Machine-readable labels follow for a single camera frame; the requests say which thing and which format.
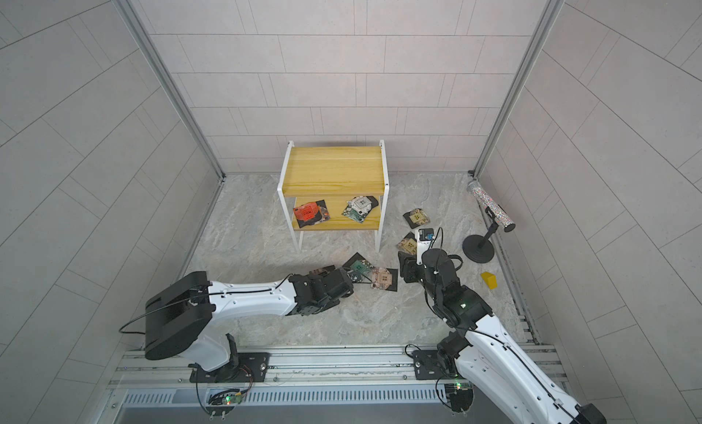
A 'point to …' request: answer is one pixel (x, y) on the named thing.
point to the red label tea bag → (311, 213)
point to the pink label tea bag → (381, 279)
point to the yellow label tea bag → (408, 245)
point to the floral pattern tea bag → (416, 217)
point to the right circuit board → (461, 396)
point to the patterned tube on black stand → (479, 249)
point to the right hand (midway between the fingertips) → (405, 252)
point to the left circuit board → (221, 401)
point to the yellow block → (491, 280)
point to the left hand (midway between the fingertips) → (335, 283)
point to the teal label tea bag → (358, 268)
